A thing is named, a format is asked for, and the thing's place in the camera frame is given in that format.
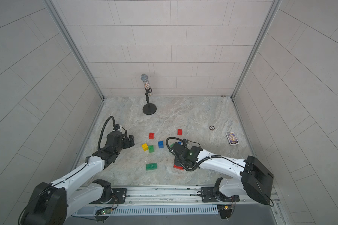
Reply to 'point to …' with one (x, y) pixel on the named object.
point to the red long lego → (178, 167)
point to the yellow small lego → (145, 146)
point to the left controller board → (102, 214)
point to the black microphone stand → (149, 108)
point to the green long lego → (151, 166)
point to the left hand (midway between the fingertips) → (130, 135)
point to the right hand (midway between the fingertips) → (177, 163)
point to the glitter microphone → (144, 78)
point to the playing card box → (232, 138)
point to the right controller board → (226, 211)
